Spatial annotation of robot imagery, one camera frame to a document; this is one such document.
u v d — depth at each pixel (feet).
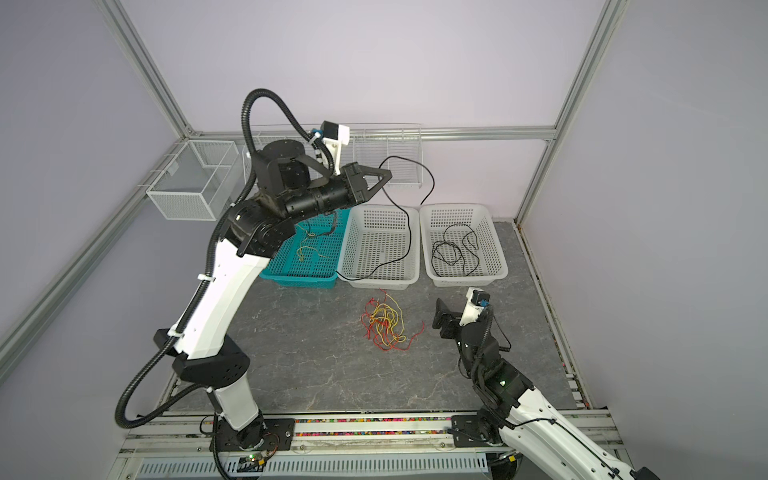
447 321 2.23
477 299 2.10
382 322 3.00
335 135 1.63
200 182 3.27
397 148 3.24
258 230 1.33
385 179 1.79
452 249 3.66
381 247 3.67
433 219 3.80
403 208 1.89
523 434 1.95
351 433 2.47
